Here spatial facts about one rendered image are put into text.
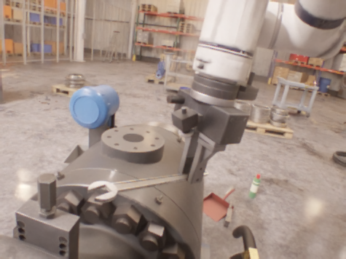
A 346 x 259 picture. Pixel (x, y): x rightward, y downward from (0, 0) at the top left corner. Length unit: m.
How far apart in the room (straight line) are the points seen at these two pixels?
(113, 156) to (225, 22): 0.50
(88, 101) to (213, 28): 0.65
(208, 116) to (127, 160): 0.39
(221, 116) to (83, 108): 0.68
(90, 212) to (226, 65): 0.42
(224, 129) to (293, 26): 0.23
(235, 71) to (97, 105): 0.64
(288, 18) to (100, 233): 0.63
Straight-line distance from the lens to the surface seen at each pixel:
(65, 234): 0.32
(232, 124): 0.33
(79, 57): 12.40
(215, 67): 0.33
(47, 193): 0.30
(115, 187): 0.36
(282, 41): 0.47
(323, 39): 0.47
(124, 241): 0.65
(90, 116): 0.92
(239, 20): 0.34
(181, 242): 0.62
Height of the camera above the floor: 1.23
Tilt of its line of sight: 20 degrees down
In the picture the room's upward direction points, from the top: 9 degrees clockwise
